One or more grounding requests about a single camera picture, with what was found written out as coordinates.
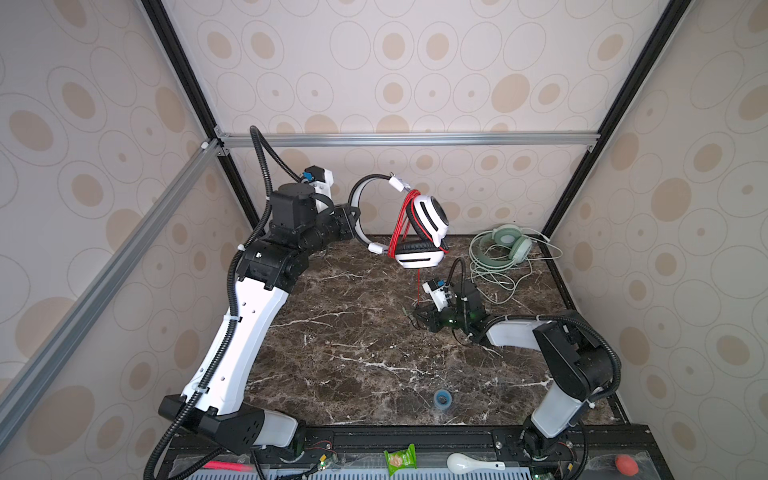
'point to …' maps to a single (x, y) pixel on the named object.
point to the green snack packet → (398, 459)
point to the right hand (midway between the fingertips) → (417, 312)
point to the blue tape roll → (443, 399)
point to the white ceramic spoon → (461, 464)
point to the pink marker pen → (228, 466)
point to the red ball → (627, 465)
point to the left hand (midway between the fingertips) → (366, 206)
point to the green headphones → (504, 245)
